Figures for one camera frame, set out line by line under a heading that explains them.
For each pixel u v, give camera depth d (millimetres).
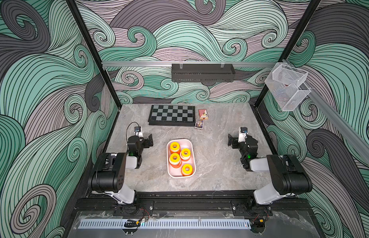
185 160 883
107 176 449
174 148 896
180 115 1102
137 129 796
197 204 760
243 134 797
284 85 796
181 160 876
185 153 882
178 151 897
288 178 442
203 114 1138
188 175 806
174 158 835
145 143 850
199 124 1069
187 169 835
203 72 1006
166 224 697
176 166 855
